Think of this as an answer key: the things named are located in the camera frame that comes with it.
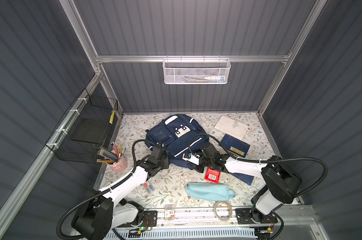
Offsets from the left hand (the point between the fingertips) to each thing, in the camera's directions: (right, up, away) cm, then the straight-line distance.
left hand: (164, 159), depth 87 cm
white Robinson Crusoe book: (+48, +18, +21) cm, 56 cm away
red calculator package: (+28, -9, 0) cm, 30 cm away
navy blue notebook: (+47, +5, +12) cm, 49 cm away
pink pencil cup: (-25, -3, -2) cm, 25 cm away
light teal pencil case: (+24, -14, -10) cm, 30 cm away
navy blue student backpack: (+9, +14, +15) cm, 22 cm away
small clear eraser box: (+4, -24, -13) cm, 28 cm away
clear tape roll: (+35, -24, -12) cm, 44 cm away
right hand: (+15, -2, 0) cm, 15 cm away
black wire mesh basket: (-38, +18, -13) cm, 45 cm away
